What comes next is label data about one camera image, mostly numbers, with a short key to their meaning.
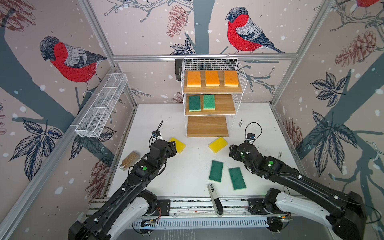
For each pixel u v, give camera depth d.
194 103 0.86
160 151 0.57
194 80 0.73
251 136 0.70
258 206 0.73
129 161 0.85
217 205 0.70
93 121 0.71
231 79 0.73
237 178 0.82
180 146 0.98
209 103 0.85
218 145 0.97
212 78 0.73
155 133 0.67
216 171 0.84
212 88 0.72
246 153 0.57
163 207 0.73
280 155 0.92
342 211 0.40
